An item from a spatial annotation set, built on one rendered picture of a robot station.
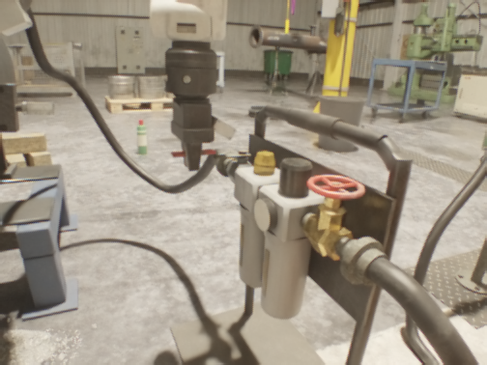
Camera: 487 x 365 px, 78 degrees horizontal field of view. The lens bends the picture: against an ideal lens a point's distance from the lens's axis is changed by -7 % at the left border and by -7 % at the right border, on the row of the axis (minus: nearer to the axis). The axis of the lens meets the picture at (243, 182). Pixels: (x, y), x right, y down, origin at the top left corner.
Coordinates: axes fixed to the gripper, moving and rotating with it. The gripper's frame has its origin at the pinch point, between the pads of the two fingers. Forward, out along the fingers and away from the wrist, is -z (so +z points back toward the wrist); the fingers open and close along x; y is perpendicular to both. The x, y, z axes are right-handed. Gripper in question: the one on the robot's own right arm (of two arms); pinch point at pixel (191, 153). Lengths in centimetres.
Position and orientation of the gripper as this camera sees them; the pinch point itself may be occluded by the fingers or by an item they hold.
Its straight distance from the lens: 60.7
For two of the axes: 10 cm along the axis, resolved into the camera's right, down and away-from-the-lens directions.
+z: 0.4, -9.4, -3.5
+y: -9.0, 1.1, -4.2
